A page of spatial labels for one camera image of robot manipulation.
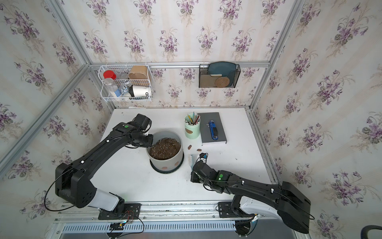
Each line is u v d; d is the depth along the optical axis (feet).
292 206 1.34
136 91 3.02
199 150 3.14
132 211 2.37
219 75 3.08
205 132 3.26
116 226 2.35
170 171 2.75
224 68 3.03
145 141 2.37
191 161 2.74
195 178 2.28
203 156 2.42
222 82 3.21
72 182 1.32
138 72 2.84
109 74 3.00
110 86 2.93
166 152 2.76
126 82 3.05
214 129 3.23
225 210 2.45
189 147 3.20
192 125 2.97
